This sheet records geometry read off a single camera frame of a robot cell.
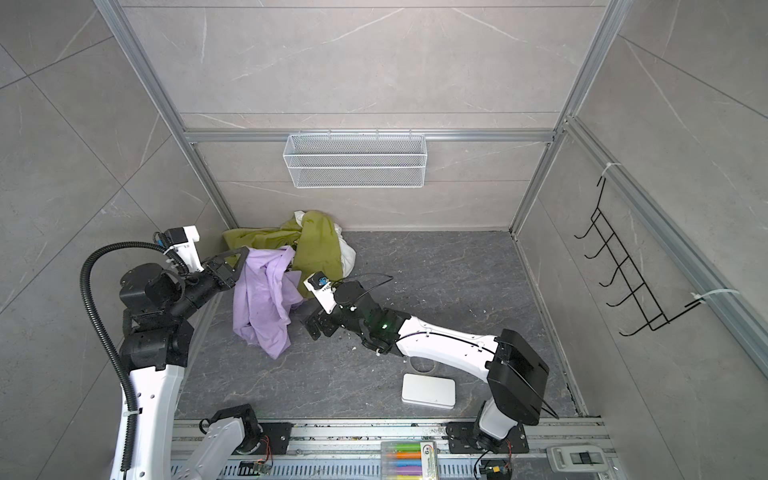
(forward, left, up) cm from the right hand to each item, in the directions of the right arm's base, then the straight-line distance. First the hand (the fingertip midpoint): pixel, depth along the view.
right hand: (312, 301), depth 73 cm
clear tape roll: (-9, -29, -23) cm, 38 cm away
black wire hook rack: (-4, -73, +11) cm, 74 cm away
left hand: (+4, +11, +18) cm, 21 cm away
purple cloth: (0, +9, +6) cm, 11 cm away
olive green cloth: (+33, +7, -11) cm, 35 cm away
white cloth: (+31, -5, -18) cm, 36 cm away
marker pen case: (-32, -23, -21) cm, 44 cm away
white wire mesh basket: (+52, -7, +7) cm, 52 cm away
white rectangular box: (-16, -30, -21) cm, 40 cm away
